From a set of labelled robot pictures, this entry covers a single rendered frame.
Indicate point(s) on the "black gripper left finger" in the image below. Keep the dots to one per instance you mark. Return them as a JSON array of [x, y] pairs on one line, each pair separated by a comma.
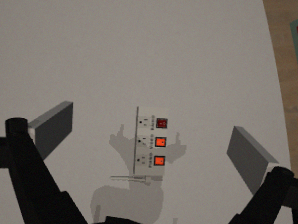
[[39, 198]]

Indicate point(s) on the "grey power strip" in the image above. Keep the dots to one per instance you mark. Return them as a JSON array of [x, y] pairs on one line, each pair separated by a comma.
[[150, 143]]

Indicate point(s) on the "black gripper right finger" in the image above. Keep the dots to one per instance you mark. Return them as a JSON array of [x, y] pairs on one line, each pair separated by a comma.
[[266, 180]]

